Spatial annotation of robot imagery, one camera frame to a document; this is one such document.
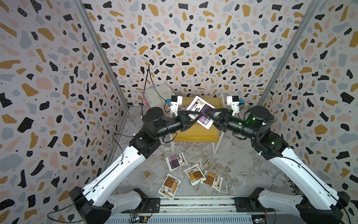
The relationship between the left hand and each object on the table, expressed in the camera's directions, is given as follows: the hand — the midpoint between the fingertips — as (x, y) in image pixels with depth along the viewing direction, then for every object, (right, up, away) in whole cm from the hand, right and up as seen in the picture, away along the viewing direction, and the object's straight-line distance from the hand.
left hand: (202, 115), depth 54 cm
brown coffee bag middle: (-1, -34, +27) cm, 44 cm away
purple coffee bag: (-14, -29, +36) cm, 48 cm away
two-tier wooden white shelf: (+1, -10, +32) cm, 34 cm away
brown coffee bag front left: (-16, -40, +24) cm, 49 cm away
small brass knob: (-30, -34, +29) cm, 54 cm away
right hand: (+1, 0, 0) cm, 1 cm away
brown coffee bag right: (+9, -37, +26) cm, 46 cm away
